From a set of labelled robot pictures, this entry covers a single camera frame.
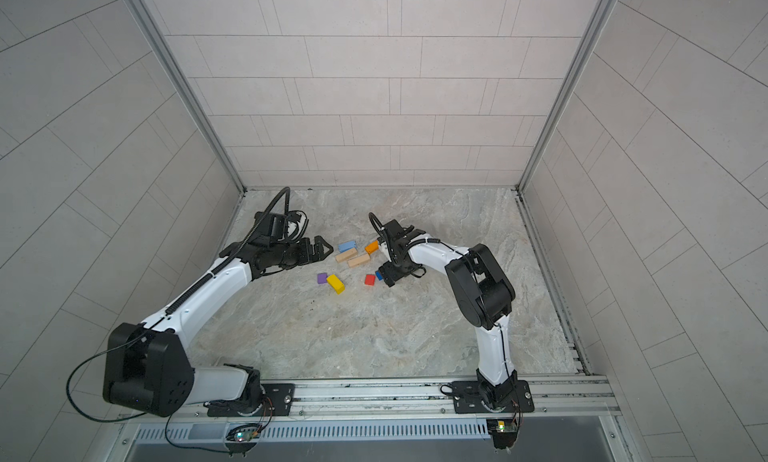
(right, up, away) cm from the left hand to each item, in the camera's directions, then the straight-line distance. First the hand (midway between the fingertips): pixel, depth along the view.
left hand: (329, 247), depth 83 cm
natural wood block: (+2, -4, +14) cm, 15 cm away
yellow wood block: (0, -12, +7) cm, 14 cm away
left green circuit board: (-14, -38, -18) cm, 45 cm away
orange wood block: (+11, -2, +17) cm, 20 cm away
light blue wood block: (+1, -2, +14) cm, 14 cm away
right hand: (+18, -10, +13) cm, 24 cm away
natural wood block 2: (+6, -6, +13) cm, 16 cm away
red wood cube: (+10, -11, +9) cm, 18 cm away
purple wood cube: (-4, -11, +9) cm, 15 cm away
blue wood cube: (+14, -8, +2) cm, 16 cm away
